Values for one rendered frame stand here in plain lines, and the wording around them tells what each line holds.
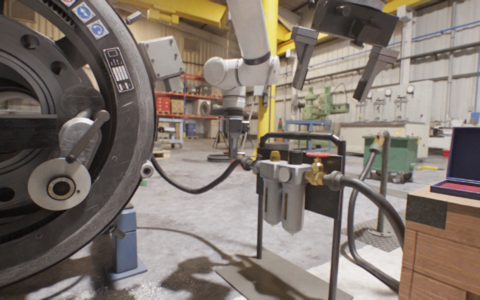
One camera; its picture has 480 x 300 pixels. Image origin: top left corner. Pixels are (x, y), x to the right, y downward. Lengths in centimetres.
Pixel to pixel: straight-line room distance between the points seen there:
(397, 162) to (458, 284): 285
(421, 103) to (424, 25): 580
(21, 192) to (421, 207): 84
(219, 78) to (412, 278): 67
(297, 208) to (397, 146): 257
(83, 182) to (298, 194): 60
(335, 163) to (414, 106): 587
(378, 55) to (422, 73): 1096
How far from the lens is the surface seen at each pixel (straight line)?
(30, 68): 78
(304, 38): 46
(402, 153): 330
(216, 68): 81
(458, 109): 1091
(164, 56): 74
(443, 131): 954
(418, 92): 664
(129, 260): 112
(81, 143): 62
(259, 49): 73
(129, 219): 106
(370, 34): 46
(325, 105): 1141
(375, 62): 53
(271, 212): 91
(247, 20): 69
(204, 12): 1331
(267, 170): 88
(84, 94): 69
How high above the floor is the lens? 57
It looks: 4 degrees down
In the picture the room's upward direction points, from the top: 1 degrees clockwise
